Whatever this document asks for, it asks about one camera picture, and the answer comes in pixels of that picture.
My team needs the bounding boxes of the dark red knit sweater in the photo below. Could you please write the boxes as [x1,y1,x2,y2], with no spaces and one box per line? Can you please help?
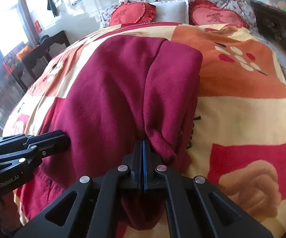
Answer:
[18,35,203,219]

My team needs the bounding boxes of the left red heart pillow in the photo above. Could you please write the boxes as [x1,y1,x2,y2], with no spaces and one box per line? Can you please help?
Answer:
[109,1,156,26]

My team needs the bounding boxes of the dark carved wooden cabinet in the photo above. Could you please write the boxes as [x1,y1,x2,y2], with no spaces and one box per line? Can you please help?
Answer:
[250,1,286,51]

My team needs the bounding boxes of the orange cream patterned blanket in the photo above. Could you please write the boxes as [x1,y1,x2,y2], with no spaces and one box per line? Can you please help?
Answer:
[3,23,286,237]

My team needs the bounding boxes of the red heart pillow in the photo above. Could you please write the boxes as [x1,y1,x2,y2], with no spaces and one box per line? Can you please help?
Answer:
[189,0,250,29]
[109,1,156,26]

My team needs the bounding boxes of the dark hanging cloth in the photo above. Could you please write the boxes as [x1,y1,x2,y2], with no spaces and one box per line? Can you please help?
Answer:
[47,0,59,17]

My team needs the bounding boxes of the white square pillow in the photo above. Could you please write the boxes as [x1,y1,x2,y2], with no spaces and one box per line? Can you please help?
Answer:
[152,0,189,24]

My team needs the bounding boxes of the right red heart pillow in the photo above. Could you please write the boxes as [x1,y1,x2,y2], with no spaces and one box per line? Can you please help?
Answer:
[189,0,250,29]

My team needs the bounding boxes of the dark wooden side table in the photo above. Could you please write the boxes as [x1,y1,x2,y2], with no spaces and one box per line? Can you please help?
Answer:
[3,30,71,93]

